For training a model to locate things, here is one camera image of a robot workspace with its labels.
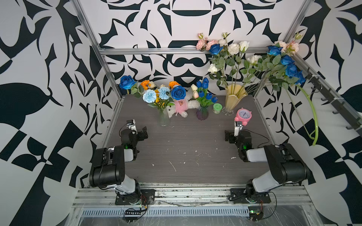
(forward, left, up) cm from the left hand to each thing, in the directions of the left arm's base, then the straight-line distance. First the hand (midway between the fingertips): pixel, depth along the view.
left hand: (136, 126), depth 94 cm
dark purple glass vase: (+10, -45, -1) cm, 46 cm away
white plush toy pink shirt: (+16, -31, 0) cm, 35 cm away
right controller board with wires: (-49, -64, -7) cm, 81 cm away
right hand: (-3, -64, -2) cm, 64 cm away
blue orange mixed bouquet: (-1, -18, +28) cm, 33 cm away
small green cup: (+16, -57, -2) cm, 59 cm away
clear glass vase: (+8, -17, -3) cm, 19 cm away
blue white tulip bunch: (+6, -40, +23) cm, 46 cm away
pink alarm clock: (+9, -75, -4) cm, 76 cm away
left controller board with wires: (-47, -2, -11) cm, 48 cm away
